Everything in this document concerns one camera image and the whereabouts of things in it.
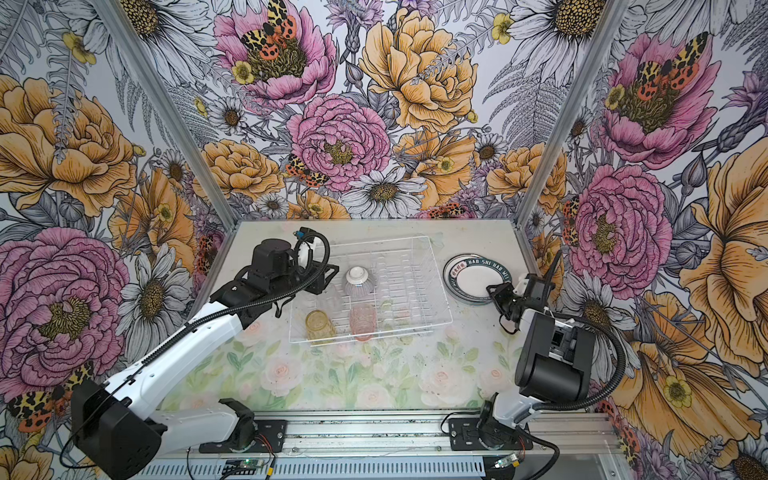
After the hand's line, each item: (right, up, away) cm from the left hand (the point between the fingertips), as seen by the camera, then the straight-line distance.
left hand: (331, 276), depth 78 cm
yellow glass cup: (-4, -15, +4) cm, 15 cm away
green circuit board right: (+43, -43, -6) cm, 61 cm away
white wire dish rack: (+12, -6, +22) cm, 25 cm away
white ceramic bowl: (+5, -4, +19) cm, 20 cm away
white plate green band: (+41, -2, +25) cm, 48 cm away
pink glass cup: (+7, -15, +14) cm, 21 cm away
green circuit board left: (-19, -44, -7) cm, 48 cm away
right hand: (+45, -7, +16) cm, 48 cm away
